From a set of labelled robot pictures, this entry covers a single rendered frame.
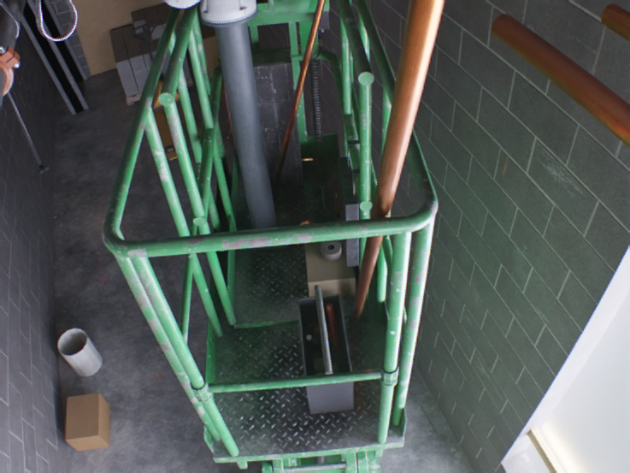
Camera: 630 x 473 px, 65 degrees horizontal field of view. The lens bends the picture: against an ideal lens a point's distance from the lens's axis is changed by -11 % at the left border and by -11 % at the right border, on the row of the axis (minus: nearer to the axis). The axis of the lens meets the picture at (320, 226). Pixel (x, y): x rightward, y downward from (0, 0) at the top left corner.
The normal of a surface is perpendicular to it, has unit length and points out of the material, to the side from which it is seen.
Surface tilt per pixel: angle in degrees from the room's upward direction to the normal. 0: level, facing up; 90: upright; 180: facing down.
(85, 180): 0
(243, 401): 0
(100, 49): 90
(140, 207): 0
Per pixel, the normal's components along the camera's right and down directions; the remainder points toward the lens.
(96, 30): 0.35, 0.67
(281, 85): 0.06, 0.73
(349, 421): -0.05, -0.69
